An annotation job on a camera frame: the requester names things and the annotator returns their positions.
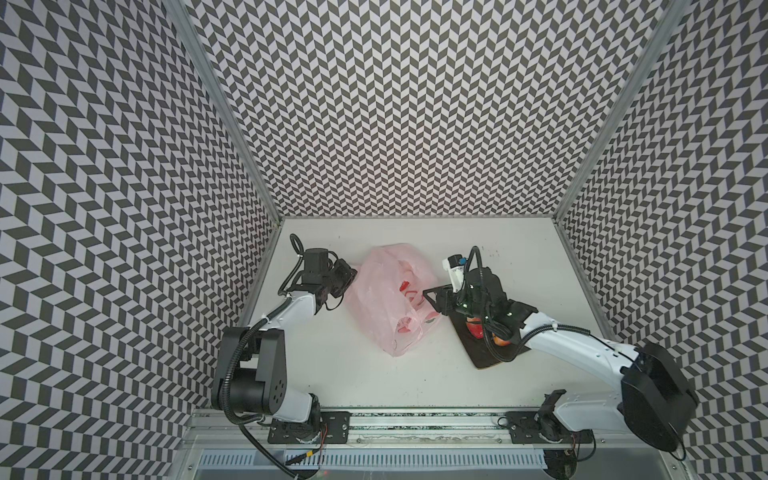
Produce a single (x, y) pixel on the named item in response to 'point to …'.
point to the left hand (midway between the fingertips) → (360, 269)
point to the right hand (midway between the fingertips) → (428, 300)
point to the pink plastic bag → (385, 292)
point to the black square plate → (478, 348)
